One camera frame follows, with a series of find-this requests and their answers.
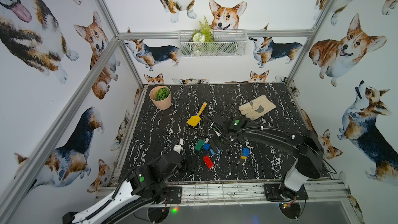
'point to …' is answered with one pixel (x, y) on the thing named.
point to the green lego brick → (199, 144)
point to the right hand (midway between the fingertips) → (217, 145)
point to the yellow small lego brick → (243, 157)
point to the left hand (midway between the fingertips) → (192, 156)
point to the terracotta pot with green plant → (161, 97)
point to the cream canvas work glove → (254, 109)
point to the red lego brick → (208, 161)
